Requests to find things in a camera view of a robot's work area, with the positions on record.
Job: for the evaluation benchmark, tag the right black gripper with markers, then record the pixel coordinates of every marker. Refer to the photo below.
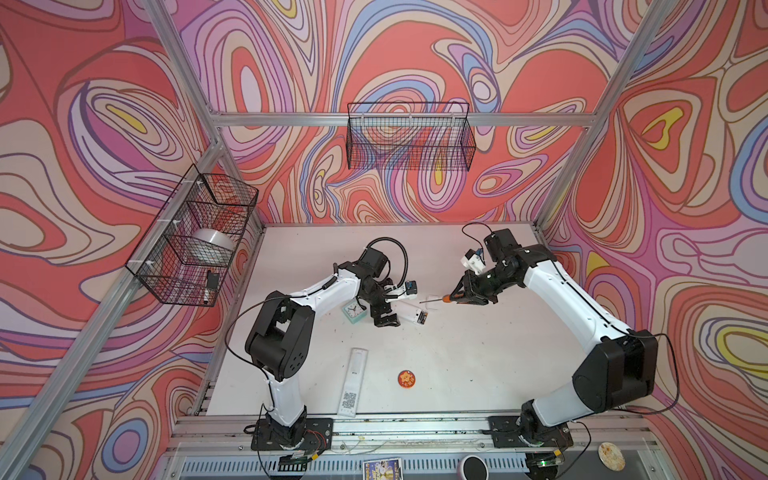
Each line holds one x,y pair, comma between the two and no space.
469,282

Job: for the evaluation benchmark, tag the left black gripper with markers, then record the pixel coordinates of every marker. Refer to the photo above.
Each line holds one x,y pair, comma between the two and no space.
377,314

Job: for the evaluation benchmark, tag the orange black screwdriver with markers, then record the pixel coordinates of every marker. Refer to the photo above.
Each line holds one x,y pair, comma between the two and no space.
447,299

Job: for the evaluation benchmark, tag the small white remote control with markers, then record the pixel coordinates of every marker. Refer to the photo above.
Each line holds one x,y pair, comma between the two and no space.
410,313

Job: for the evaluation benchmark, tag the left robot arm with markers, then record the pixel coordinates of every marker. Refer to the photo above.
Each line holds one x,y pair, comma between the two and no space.
280,337

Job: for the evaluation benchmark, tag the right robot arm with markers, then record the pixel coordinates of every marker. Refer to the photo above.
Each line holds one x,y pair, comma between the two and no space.
620,362

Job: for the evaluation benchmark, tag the long white remote control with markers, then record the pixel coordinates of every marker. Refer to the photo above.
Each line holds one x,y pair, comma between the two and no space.
349,400

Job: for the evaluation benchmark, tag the mint green alarm clock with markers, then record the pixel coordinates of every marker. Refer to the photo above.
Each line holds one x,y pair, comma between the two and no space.
354,311

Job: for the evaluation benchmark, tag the red round badge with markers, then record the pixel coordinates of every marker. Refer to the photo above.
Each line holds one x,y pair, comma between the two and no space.
406,379

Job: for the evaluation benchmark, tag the small black item in basket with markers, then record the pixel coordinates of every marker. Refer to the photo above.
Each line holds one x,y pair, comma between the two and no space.
212,282

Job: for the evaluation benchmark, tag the white roll in basket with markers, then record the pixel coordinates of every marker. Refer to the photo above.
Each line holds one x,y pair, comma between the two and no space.
211,247

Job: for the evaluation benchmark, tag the colourful printed card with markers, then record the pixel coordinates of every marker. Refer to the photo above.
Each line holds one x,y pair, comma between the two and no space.
383,469

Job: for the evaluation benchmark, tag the beige round disc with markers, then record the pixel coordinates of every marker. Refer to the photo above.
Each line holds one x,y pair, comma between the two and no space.
611,456

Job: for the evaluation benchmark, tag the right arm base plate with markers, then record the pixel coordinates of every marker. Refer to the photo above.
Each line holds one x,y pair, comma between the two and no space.
526,432

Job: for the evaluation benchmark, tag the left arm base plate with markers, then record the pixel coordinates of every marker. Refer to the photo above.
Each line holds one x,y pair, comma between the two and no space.
309,435

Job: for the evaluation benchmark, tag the back black wire basket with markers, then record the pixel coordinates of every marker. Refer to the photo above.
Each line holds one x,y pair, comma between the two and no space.
409,135

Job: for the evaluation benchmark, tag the black wire basket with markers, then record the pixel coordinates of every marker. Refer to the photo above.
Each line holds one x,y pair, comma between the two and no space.
201,226
409,135

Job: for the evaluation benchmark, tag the left black wire basket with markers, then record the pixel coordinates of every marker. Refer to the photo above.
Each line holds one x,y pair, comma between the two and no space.
201,226

